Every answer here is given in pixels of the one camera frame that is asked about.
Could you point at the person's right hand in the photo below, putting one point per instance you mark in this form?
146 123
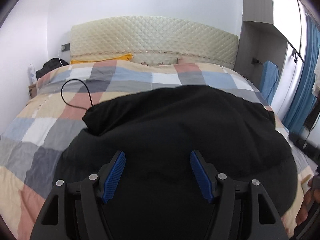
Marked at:
308 197

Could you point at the black jacket drawstring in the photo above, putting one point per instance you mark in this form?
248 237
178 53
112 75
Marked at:
78 86

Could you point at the grey white wardrobe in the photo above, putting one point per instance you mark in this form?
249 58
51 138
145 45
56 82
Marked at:
276 31

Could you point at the dark hanging garment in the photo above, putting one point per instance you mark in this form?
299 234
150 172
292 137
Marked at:
312 116

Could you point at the blue curtain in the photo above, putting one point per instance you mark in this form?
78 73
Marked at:
304 100

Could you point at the plaid checkered duvet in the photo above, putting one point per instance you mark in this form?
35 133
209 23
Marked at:
33 142

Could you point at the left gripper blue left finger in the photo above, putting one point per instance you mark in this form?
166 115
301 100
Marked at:
75 210

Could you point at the cream quilted headboard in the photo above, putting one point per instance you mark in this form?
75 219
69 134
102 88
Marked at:
112 37

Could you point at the beige floral pillow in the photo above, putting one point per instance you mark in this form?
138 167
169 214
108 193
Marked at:
155 59

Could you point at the brown cardboard box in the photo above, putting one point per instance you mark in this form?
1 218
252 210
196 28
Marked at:
32 90

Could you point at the black clothes pile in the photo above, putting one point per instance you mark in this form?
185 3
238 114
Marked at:
50 65

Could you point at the black puffer jacket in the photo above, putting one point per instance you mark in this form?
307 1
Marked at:
158 196

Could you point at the black wall socket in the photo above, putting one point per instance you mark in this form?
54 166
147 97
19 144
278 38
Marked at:
65 47

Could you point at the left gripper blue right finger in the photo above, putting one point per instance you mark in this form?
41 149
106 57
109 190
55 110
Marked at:
240 210

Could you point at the white spray bottle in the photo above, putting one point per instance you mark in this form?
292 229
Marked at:
32 74

